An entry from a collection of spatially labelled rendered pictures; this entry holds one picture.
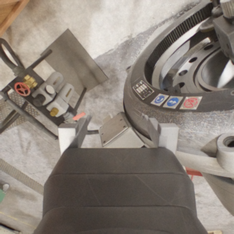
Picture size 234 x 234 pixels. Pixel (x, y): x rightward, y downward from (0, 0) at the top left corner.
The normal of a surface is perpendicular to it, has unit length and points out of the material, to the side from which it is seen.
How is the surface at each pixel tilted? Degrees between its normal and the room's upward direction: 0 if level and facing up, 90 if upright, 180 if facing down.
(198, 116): 82
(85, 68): 0
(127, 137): 22
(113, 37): 0
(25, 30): 0
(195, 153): 61
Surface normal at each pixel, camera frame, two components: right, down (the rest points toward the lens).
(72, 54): -0.11, 0.65
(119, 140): 0.21, 0.46
